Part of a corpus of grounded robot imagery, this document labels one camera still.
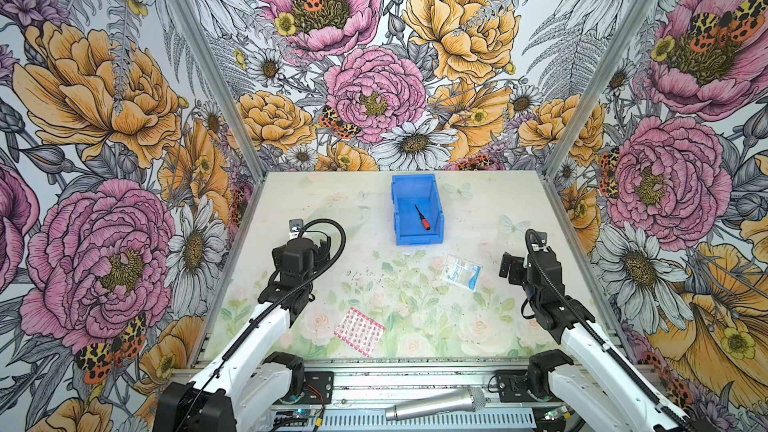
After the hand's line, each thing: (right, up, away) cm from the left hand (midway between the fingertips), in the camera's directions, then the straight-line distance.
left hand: (303, 252), depth 85 cm
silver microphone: (+43, -31, -15) cm, 55 cm away
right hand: (+61, -3, -1) cm, 61 cm away
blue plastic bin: (+36, +19, +34) cm, 53 cm away
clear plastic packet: (+46, -8, +9) cm, 48 cm away
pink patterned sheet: (+16, -21, -2) cm, 27 cm away
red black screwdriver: (+36, +8, +21) cm, 42 cm away
